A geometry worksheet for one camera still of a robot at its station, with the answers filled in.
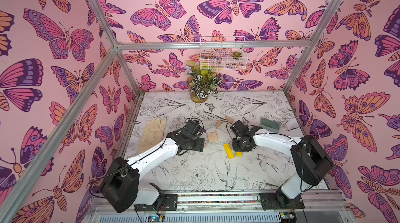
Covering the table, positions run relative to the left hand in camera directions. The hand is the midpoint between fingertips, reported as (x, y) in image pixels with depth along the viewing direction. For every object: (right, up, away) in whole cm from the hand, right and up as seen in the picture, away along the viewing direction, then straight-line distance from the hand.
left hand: (200, 142), depth 85 cm
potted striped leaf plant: (+1, +35, +15) cm, 38 cm away
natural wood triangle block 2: (+19, +11, +19) cm, 30 cm away
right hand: (+21, -4, +6) cm, 22 cm away
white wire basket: (+14, +52, +10) cm, 55 cm away
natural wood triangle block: (+12, +8, +16) cm, 22 cm away
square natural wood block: (+7, +1, +10) cm, 13 cm away
